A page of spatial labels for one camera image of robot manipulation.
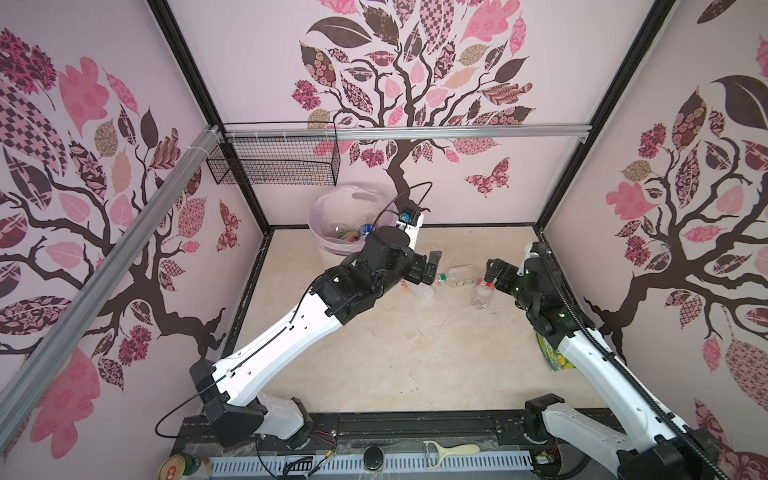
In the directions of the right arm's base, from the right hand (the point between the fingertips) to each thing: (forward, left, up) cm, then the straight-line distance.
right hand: (501, 263), depth 78 cm
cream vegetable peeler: (-39, +12, -25) cm, 48 cm away
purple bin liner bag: (+24, +46, -5) cm, 53 cm away
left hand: (-5, +23, +12) cm, 26 cm away
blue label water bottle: (+20, +38, -6) cm, 43 cm away
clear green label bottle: (+9, +8, -22) cm, 25 cm away
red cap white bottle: (+5, +19, -21) cm, 29 cm away
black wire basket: (+61, +76, -6) cm, 97 cm away
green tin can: (-43, +76, -13) cm, 88 cm away
